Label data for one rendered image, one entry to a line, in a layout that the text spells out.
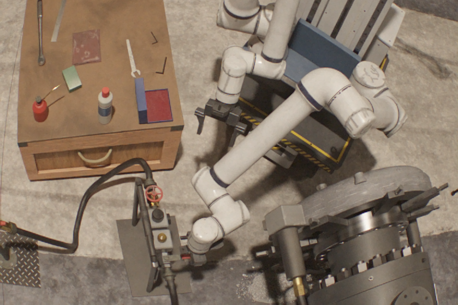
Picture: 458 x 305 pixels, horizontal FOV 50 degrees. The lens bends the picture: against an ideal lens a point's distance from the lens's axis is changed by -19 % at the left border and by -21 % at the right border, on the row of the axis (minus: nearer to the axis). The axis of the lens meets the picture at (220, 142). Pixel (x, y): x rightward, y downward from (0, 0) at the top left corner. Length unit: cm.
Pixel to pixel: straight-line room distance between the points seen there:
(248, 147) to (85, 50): 107
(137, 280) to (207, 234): 84
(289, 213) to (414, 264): 59
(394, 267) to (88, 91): 156
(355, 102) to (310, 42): 84
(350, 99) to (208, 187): 59
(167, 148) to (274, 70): 70
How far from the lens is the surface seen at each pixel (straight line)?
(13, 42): 343
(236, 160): 198
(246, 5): 232
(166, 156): 276
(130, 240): 276
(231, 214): 201
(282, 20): 212
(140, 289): 270
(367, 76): 243
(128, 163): 257
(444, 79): 402
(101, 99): 233
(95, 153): 267
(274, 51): 219
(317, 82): 187
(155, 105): 254
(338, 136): 286
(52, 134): 248
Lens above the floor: 264
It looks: 61 degrees down
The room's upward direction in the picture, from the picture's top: 21 degrees clockwise
